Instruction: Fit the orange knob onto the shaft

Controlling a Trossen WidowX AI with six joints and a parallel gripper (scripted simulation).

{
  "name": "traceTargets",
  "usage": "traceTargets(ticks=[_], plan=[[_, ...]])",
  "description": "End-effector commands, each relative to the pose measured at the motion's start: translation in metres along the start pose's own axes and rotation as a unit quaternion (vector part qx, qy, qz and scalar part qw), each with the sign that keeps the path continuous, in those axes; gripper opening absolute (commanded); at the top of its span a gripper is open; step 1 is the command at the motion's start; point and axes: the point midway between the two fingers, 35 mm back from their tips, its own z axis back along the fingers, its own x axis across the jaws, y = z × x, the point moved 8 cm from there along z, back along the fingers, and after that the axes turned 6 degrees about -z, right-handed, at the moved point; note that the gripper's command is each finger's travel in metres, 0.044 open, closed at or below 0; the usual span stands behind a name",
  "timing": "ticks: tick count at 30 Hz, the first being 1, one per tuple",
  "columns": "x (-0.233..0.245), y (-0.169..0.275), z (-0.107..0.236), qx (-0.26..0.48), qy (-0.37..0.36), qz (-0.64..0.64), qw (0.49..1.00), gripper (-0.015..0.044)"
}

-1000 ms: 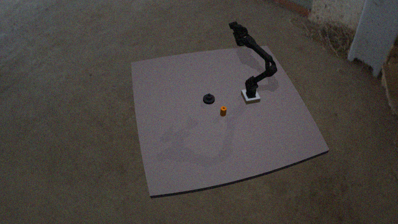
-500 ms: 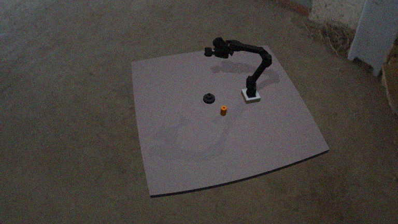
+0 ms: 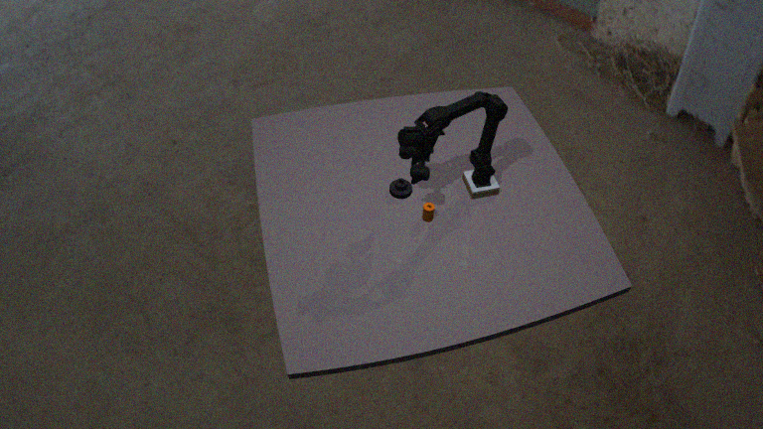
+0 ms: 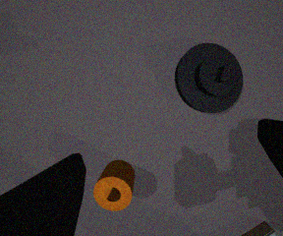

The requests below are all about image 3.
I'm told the orange knob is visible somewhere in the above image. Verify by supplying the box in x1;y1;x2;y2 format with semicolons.
422;203;434;222

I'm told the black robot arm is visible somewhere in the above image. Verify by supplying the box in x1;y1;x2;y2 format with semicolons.
397;91;508;188

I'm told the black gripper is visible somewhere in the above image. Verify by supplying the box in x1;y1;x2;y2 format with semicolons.
410;146;433;185

